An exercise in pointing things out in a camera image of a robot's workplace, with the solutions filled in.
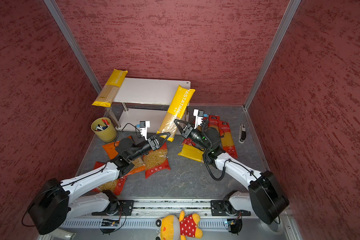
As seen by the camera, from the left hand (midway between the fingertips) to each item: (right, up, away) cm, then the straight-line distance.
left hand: (169, 137), depth 70 cm
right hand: (+2, +7, -1) cm, 7 cm away
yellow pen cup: (-45, +3, +24) cm, 51 cm away
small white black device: (+47, -2, +30) cm, 56 cm away
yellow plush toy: (+2, -39, -7) cm, 39 cm away
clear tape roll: (+51, -43, -1) cm, 67 cm away
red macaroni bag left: (-29, -27, +8) cm, 41 cm away
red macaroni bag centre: (-10, -17, +17) cm, 26 cm away
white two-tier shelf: (-4, +17, +6) cm, 18 cm away
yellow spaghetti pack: (+12, -13, +22) cm, 28 cm away
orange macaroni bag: (-38, -9, +20) cm, 44 cm away
